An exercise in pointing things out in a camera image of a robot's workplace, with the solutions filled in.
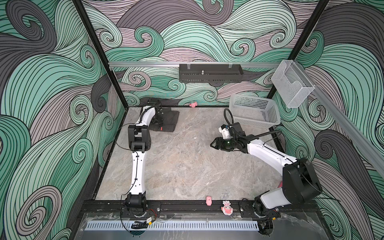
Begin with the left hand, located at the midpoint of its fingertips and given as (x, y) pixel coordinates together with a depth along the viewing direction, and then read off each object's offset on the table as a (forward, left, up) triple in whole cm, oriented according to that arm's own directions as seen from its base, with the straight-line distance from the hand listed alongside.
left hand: (153, 122), depth 108 cm
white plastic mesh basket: (+14, -79, -1) cm, 80 cm away
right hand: (-23, -41, +8) cm, 48 cm away
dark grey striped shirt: (+2, -12, +1) cm, 12 cm away
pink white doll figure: (-54, -46, +2) cm, 71 cm away
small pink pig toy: (+19, -29, 0) cm, 35 cm away
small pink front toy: (-51, -37, +1) cm, 63 cm away
